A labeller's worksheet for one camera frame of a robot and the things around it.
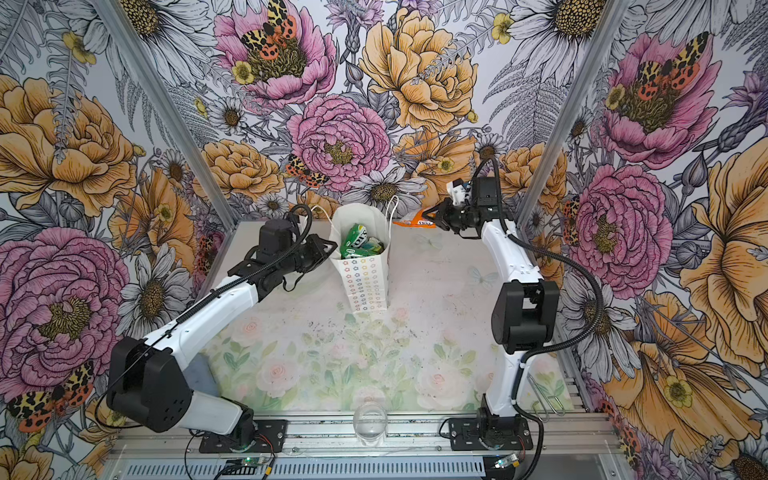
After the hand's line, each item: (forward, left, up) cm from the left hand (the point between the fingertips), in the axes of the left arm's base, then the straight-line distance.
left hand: (337, 252), depth 82 cm
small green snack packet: (+7, -4, -4) cm, 9 cm away
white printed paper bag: (-5, -8, -5) cm, 11 cm away
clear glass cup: (-36, -9, -25) cm, 45 cm away
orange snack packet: (+10, -23, +3) cm, 25 cm away
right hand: (+9, -24, +3) cm, 26 cm away
